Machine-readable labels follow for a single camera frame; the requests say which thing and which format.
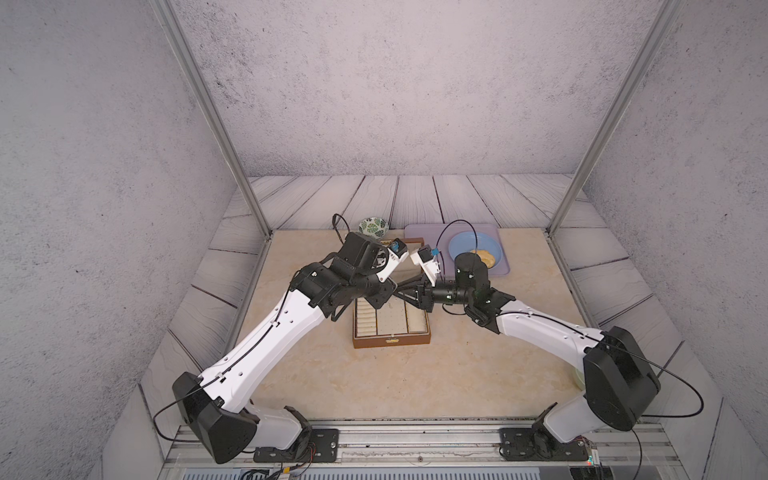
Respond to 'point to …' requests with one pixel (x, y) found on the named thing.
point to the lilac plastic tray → (437, 237)
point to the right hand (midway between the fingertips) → (397, 292)
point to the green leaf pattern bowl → (375, 227)
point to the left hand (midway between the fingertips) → (394, 282)
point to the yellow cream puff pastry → (485, 257)
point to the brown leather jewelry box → (399, 323)
